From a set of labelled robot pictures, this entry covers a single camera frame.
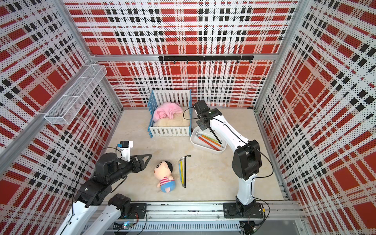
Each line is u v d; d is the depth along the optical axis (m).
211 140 1.01
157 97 1.09
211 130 0.88
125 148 0.62
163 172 0.78
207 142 1.01
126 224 0.69
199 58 0.88
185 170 0.88
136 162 0.61
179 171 0.89
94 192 0.47
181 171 0.88
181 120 1.02
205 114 0.63
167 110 0.97
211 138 1.02
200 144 0.94
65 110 0.70
